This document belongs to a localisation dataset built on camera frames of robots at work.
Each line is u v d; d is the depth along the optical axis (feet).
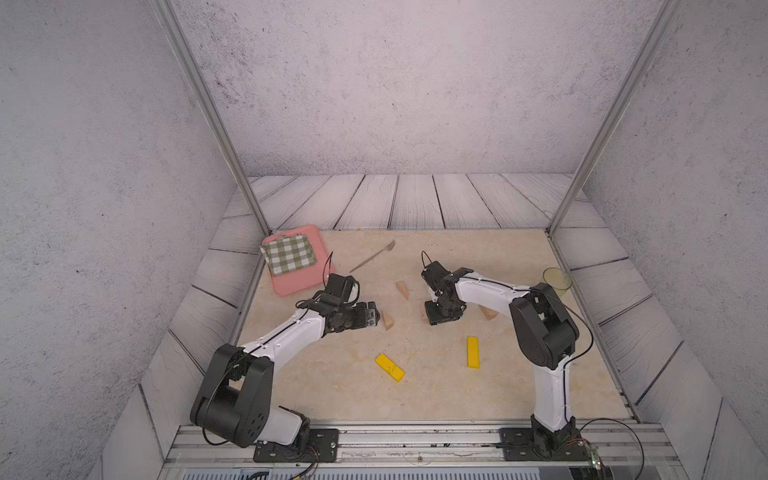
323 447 2.38
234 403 1.39
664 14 2.31
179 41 2.41
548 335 1.72
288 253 3.70
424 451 2.39
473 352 2.91
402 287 3.33
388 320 3.07
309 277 3.51
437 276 2.60
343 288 2.33
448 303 2.66
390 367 2.79
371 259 3.67
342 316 2.24
